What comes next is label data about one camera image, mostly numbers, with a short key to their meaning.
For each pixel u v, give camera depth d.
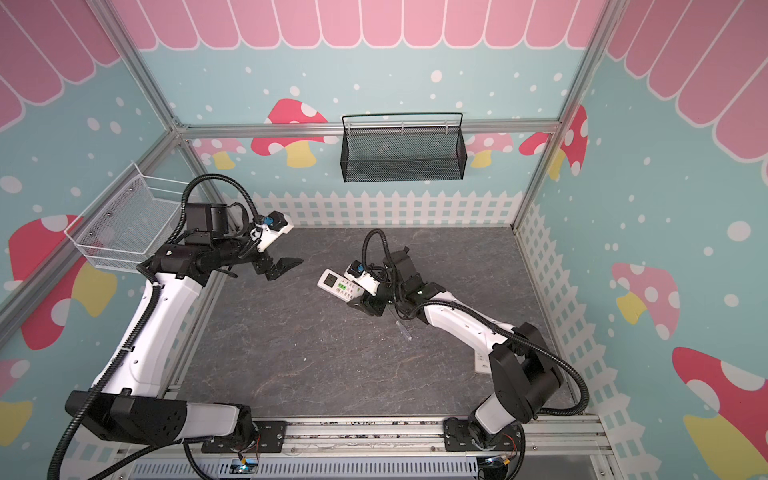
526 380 0.43
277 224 0.58
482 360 0.85
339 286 0.79
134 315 0.44
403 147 0.94
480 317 0.50
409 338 0.90
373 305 0.71
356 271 0.68
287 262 0.69
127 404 0.38
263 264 0.63
